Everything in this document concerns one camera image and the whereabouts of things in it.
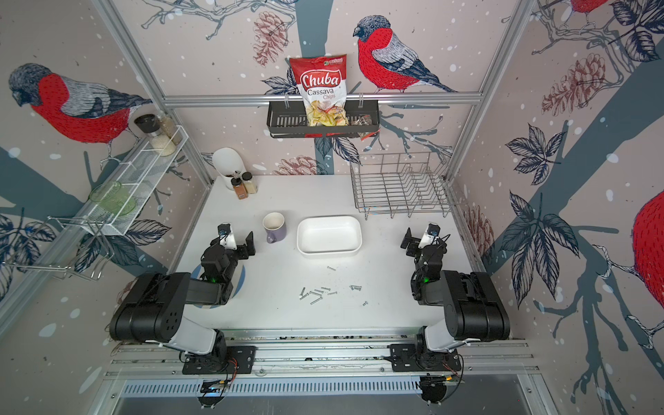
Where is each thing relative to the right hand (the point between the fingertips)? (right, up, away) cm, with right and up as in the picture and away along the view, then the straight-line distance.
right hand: (421, 228), depth 91 cm
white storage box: (-33, -4, +9) cm, 35 cm away
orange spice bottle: (-74, +15, +19) cm, 78 cm away
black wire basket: (-49, +41, +4) cm, 64 cm away
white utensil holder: (-78, +26, +21) cm, 85 cm away
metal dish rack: (+1, +18, +23) cm, 29 cm away
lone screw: (-33, -15, +1) cm, 36 cm away
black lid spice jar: (-89, +29, -8) cm, 94 cm away
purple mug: (-54, +1, +4) cm, 54 cm away
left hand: (-65, 0, 0) cm, 65 cm away
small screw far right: (-21, -24, -7) cm, 33 cm away
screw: (-43, -22, -4) cm, 48 cm away
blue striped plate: (-64, -18, -3) cm, 67 cm away
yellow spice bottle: (-69, +18, +20) cm, 74 cm away
